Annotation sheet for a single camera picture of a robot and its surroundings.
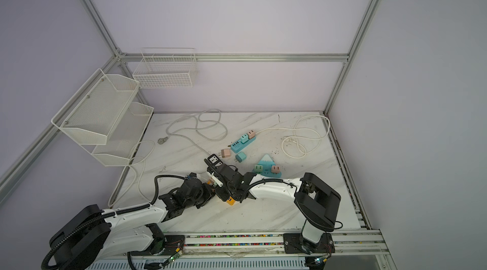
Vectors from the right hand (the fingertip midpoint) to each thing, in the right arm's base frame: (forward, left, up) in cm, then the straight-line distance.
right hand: (216, 187), depth 82 cm
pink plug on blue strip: (+30, -15, 0) cm, 34 cm away
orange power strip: (-4, -6, -6) cm, 9 cm away
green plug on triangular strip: (+10, -18, 0) cm, 21 cm away
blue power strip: (+25, -6, -4) cm, 26 cm away
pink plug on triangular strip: (+10, -27, -1) cm, 28 cm away
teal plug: (+19, -10, -5) cm, 22 cm away
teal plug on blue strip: (+28, -11, -1) cm, 30 cm away
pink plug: (+21, -1, -4) cm, 22 cm away
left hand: (-1, +1, -5) cm, 5 cm away
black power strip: (+17, +4, -6) cm, 19 cm away
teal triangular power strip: (+14, -23, -3) cm, 27 cm away
